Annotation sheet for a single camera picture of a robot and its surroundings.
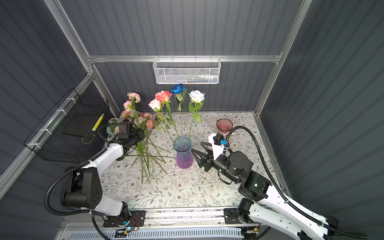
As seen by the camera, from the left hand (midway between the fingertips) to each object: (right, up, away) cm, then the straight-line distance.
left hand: (142, 132), depth 91 cm
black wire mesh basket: (-27, +1, -18) cm, 33 cm away
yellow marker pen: (-19, +5, -14) cm, 24 cm away
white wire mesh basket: (+26, +51, +32) cm, 66 cm away
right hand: (+34, -5, -32) cm, 47 cm away
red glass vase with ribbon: (+50, +4, 0) cm, 51 cm away
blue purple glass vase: (+26, -6, -11) cm, 28 cm away
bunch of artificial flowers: (+2, -14, +5) cm, 15 cm away
